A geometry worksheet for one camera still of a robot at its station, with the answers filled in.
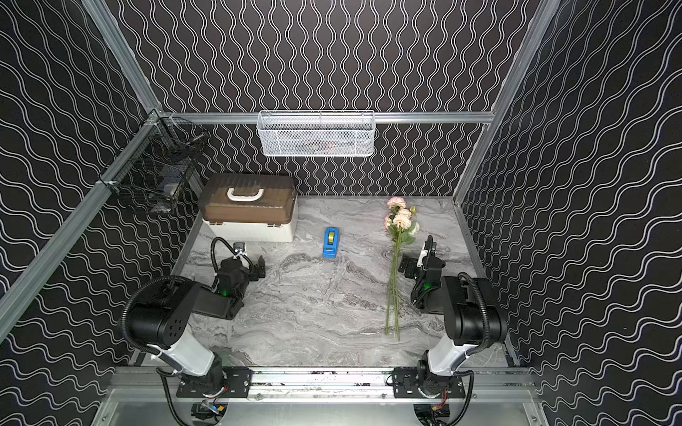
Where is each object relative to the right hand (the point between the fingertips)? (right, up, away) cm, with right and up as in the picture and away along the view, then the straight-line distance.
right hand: (419, 256), depth 97 cm
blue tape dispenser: (-32, +7, +3) cm, 33 cm away
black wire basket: (-93, +31, -5) cm, 98 cm away
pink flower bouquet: (-5, +12, +6) cm, 14 cm away
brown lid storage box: (-59, +18, -7) cm, 62 cm away
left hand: (-62, +1, -3) cm, 62 cm away
